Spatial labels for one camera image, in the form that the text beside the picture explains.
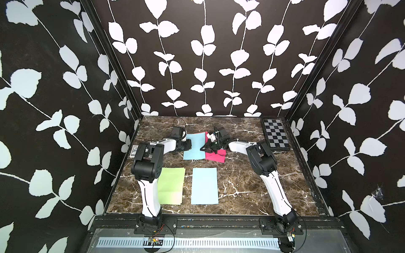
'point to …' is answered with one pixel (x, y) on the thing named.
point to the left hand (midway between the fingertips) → (191, 143)
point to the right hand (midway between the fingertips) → (199, 147)
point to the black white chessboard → (277, 134)
